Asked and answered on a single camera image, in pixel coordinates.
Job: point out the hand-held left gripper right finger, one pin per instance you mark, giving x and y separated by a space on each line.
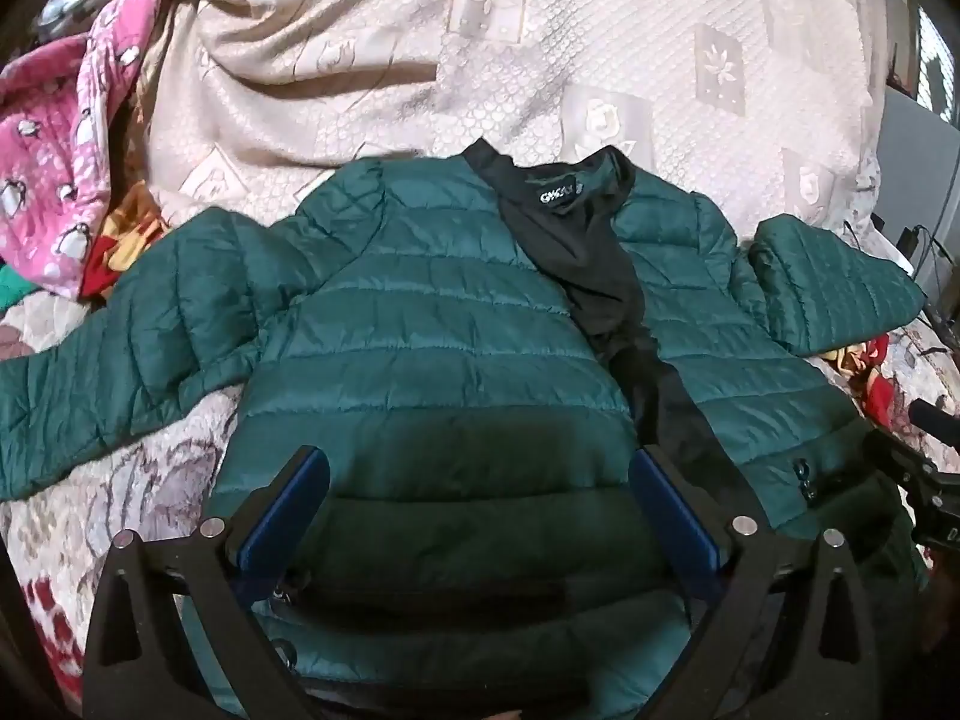
671 517

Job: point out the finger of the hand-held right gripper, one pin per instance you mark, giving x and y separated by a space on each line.
904 461
928 415

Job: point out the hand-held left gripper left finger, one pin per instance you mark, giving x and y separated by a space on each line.
289 510

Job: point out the green puffer jacket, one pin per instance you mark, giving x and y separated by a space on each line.
450 315

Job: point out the floral plush blanket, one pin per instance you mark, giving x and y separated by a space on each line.
112 480

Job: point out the orange red printed cloth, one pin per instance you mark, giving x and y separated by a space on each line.
127 240

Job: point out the lattice window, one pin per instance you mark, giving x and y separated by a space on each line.
941 67

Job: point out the green cloth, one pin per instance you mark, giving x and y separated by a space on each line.
15 286

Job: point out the pink penguin print cloth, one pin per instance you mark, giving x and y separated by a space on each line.
45 150

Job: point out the beige patterned quilt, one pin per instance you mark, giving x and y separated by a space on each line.
375 52

